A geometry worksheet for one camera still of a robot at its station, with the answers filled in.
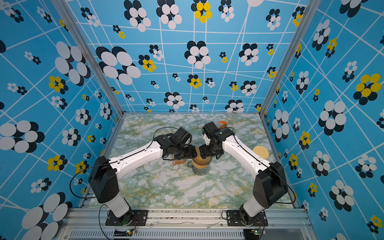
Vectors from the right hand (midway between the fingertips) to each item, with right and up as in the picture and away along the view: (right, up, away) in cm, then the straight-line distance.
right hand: (207, 153), depth 83 cm
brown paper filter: (-6, -3, -6) cm, 9 cm away
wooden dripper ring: (-5, -6, -5) cm, 9 cm away
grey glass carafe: (-5, -11, +2) cm, 12 cm away
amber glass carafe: (-20, -7, +11) cm, 23 cm away
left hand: (-7, 0, -2) cm, 7 cm away
